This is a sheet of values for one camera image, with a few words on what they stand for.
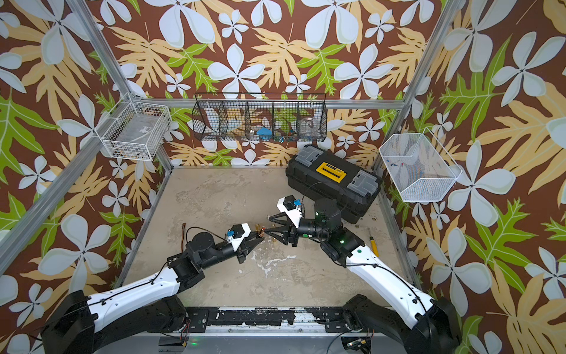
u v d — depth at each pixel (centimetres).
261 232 67
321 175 94
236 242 61
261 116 98
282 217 66
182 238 93
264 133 94
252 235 62
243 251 64
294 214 59
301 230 61
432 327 38
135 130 87
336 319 74
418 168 84
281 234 61
